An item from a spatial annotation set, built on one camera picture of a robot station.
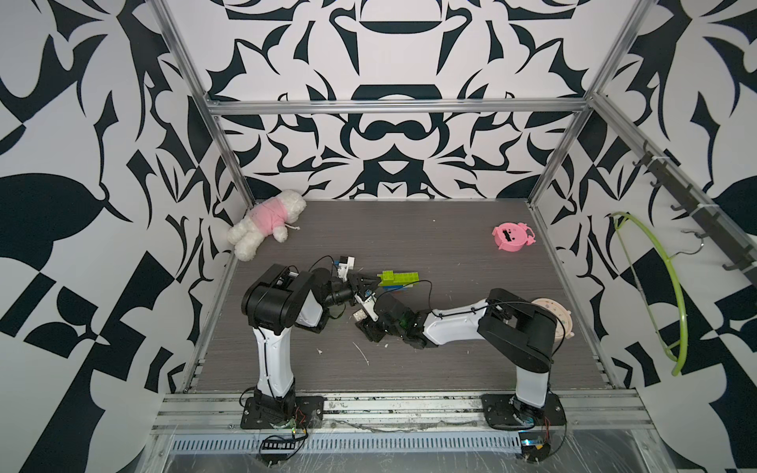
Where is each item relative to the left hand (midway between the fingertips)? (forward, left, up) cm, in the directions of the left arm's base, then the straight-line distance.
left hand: (380, 277), depth 89 cm
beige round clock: (-11, -54, -6) cm, 55 cm away
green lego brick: (0, -3, 0) cm, 3 cm away
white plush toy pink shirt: (+24, +38, +1) cm, 45 cm away
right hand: (-8, +6, -7) cm, 12 cm away
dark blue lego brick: (-3, -3, -1) cm, 5 cm away
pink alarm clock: (+17, -47, -5) cm, 50 cm away
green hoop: (-23, -60, +21) cm, 68 cm away
